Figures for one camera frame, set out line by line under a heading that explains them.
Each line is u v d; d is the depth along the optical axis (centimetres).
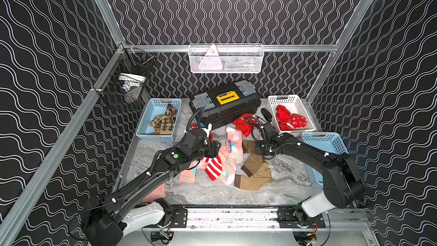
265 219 76
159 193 81
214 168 86
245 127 98
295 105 115
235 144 97
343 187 44
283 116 102
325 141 98
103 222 38
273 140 67
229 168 86
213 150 66
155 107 114
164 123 98
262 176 86
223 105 95
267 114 108
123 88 84
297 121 101
